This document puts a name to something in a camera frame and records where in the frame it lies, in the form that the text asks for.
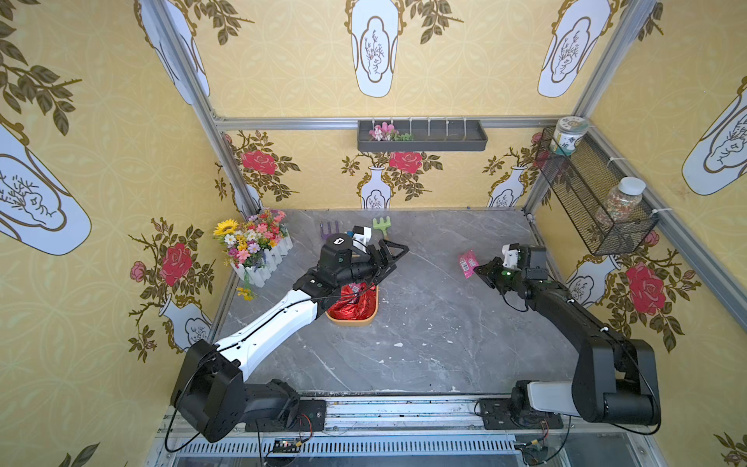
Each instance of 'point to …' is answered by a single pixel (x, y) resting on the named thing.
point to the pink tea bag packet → (468, 263)
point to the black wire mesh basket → (580, 182)
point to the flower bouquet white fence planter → (254, 245)
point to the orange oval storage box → (358, 305)
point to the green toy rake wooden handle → (382, 225)
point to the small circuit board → (286, 447)
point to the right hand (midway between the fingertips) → (481, 265)
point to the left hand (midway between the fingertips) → (396, 254)
